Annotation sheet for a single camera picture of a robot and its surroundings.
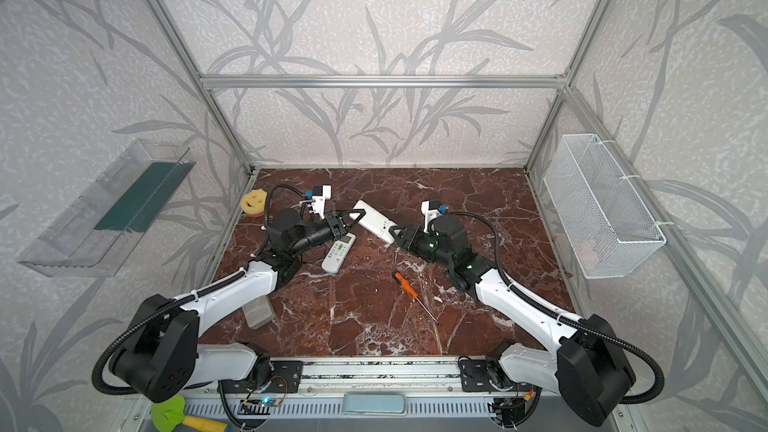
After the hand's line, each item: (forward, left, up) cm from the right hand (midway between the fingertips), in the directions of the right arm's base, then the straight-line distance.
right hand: (391, 224), depth 76 cm
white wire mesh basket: (-9, -45, +12) cm, 48 cm away
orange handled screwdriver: (-6, -2, -21) cm, 22 cm away
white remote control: (+4, +19, -23) cm, 30 cm away
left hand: (+2, +6, +4) cm, 7 cm away
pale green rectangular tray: (-37, +3, -16) cm, 41 cm away
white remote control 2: (+1, +4, 0) cm, 4 cm away
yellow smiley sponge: (+22, +51, -19) cm, 58 cm away
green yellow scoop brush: (-39, +50, -20) cm, 67 cm away
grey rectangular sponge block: (-16, +37, -19) cm, 44 cm away
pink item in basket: (-7, -49, -2) cm, 49 cm away
